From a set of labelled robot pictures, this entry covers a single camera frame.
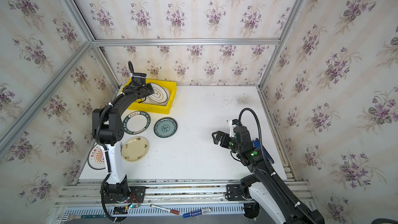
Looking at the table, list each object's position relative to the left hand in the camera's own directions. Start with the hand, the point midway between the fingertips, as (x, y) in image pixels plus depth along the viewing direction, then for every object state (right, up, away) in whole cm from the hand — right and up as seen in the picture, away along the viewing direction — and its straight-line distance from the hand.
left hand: (149, 88), depth 101 cm
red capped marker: (+20, -59, -32) cm, 70 cm away
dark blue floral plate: (+12, -25, -5) cm, 28 cm away
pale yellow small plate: (-4, -36, -13) cm, 39 cm away
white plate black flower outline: (+6, -6, +5) cm, 10 cm away
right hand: (+42, -28, -22) cm, 55 cm away
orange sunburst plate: (-24, -40, -17) cm, 50 cm away
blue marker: (+36, -58, -33) cm, 76 cm away
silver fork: (-24, -60, -34) cm, 73 cm away
